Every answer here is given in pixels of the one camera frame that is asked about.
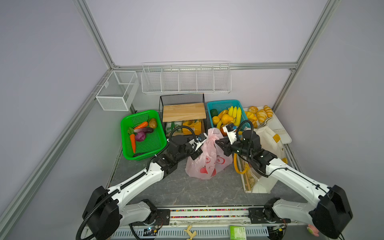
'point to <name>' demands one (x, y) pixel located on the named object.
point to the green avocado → (214, 112)
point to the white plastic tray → (276, 126)
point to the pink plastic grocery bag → (212, 160)
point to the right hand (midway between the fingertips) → (216, 142)
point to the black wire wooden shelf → (180, 107)
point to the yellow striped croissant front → (255, 124)
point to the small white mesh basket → (119, 91)
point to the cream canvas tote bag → (270, 141)
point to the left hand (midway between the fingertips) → (203, 142)
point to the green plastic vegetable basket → (153, 142)
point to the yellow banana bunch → (236, 113)
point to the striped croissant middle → (261, 116)
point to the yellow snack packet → (195, 125)
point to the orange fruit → (224, 134)
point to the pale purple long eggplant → (147, 130)
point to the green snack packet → (170, 126)
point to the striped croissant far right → (268, 110)
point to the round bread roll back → (253, 109)
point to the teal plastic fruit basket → (223, 105)
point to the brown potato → (152, 123)
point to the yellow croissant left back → (250, 116)
